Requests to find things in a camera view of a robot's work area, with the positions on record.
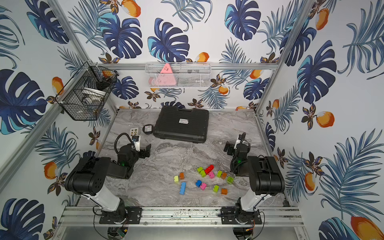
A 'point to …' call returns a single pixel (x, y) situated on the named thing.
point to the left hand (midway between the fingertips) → (142, 141)
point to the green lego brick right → (230, 180)
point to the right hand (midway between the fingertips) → (236, 142)
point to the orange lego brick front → (224, 191)
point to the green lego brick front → (215, 188)
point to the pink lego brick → (203, 186)
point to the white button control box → (134, 131)
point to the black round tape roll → (148, 129)
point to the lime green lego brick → (176, 179)
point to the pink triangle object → (166, 77)
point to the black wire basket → (82, 97)
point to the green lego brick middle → (219, 174)
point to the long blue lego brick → (182, 188)
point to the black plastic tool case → (189, 125)
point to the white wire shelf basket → (183, 75)
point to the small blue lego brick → (198, 183)
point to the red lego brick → (208, 169)
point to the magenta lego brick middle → (212, 175)
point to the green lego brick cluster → (201, 171)
